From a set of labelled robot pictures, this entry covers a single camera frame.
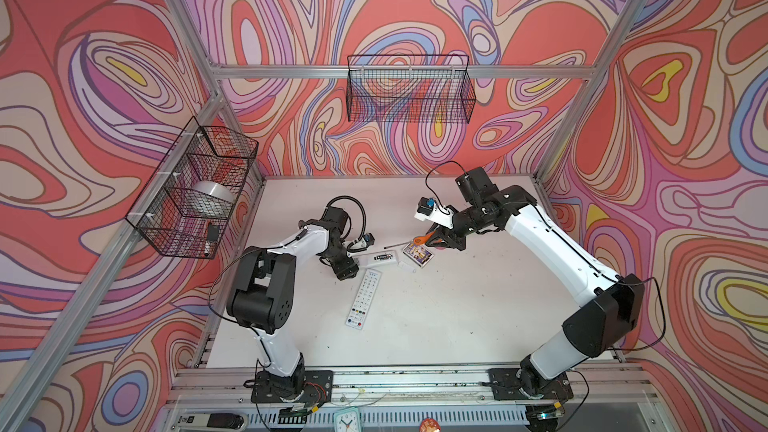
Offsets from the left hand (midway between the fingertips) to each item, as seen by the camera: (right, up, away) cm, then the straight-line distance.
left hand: (349, 260), depth 95 cm
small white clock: (+3, -32, -27) cm, 42 cm away
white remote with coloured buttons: (+5, -10, -9) cm, 14 cm away
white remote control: (+7, +1, -1) cm, 7 cm away
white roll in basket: (-32, +21, -23) cm, 44 cm away
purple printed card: (+22, +2, +1) cm, 23 cm away
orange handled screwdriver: (+20, +9, -20) cm, 30 cm away
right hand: (+25, +8, -18) cm, 32 cm away
